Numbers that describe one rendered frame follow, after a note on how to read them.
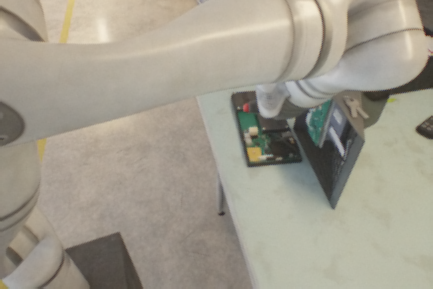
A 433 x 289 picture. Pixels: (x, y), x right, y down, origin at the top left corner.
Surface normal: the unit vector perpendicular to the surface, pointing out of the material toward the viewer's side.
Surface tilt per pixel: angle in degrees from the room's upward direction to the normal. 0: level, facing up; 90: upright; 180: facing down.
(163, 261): 0
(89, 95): 100
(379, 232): 0
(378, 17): 46
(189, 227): 0
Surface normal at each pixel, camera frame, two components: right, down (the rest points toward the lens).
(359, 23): -0.66, 0.05
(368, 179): -0.01, -0.72
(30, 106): 0.42, 0.80
